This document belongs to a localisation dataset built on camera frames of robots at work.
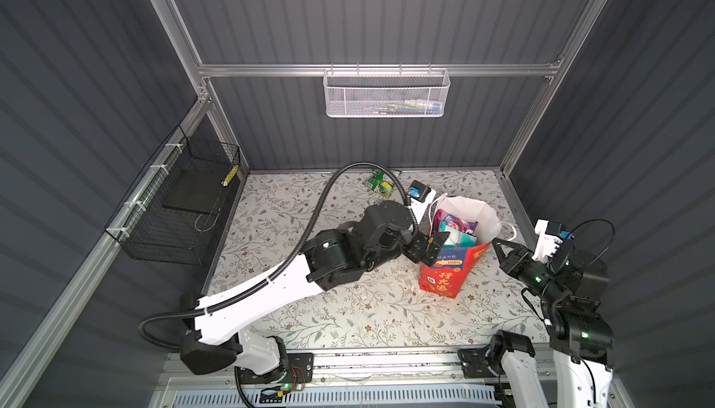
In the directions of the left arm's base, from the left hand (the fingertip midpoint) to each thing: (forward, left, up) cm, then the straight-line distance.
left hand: (434, 229), depth 56 cm
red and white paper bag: (+1, -10, -28) cm, 30 cm away
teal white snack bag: (+10, -13, -21) cm, 26 cm away
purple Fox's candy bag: (+18, -10, -21) cm, 30 cm away
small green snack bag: (+46, +8, -34) cm, 58 cm away
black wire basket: (+14, +65, -12) cm, 68 cm away
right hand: (+2, -18, -9) cm, 20 cm away
